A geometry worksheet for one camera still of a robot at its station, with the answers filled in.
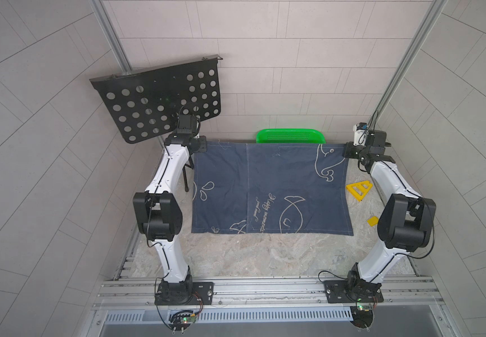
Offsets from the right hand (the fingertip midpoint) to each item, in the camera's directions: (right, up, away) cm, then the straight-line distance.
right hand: (345, 140), depth 92 cm
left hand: (-64, 0, -1) cm, 64 cm away
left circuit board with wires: (-63, -58, -28) cm, 90 cm away
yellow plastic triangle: (+10, -23, +7) cm, 26 cm away
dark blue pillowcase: (-33, -21, +5) cm, 39 cm away
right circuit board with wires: (-6, -58, -26) cm, 64 cm away
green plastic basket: (-20, +5, +23) cm, 31 cm away
